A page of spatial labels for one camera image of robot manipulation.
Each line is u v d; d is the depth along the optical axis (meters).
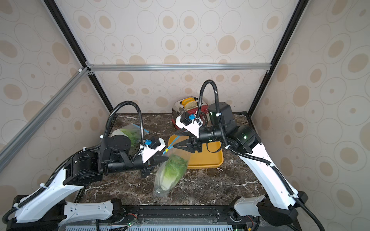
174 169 0.67
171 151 0.51
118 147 0.36
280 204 0.37
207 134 0.46
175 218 0.73
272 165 0.37
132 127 1.12
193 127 0.44
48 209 0.40
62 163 0.39
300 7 0.68
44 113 0.63
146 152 0.43
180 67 0.95
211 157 0.93
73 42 0.80
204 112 1.03
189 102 0.99
